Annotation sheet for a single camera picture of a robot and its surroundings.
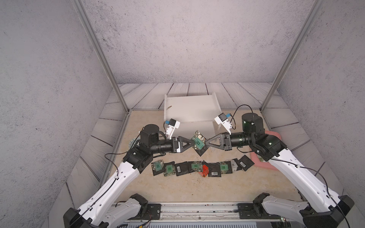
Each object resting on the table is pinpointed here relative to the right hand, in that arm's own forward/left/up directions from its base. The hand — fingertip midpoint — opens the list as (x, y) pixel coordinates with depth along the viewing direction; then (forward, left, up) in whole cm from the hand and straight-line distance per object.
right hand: (208, 145), depth 58 cm
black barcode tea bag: (+5, +13, -35) cm, 38 cm away
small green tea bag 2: (+5, -13, -34) cm, 37 cm away
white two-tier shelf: (+21, +5, -1) cm, 21 cm away
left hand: (+1, +6, -3) cm, 7 cm away
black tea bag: (+4, -7, -35) cm, 36 cm away
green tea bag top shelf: (+6, +3, -35) cm, 36 cm away
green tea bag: (+5, +28, -35) cm, 44 cm away
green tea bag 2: (+3, +20, -34) cm, 40 cm away
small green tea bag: (+3, +4, -1) cm, 5 cm away
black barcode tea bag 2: (+8, -26, -35) cm, 44 cm away
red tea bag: (+3, -1, -35) cm, 35 cm away
